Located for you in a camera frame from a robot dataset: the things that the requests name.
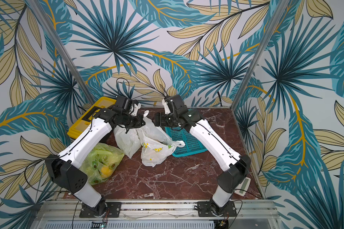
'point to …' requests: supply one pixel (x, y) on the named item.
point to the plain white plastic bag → (129, 143)
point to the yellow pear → (105, 171)
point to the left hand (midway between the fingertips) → (144, 124)
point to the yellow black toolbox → (86, 120)
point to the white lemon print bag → (156, 144)
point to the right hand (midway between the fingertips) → (159, 119)
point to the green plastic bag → (101, 162)
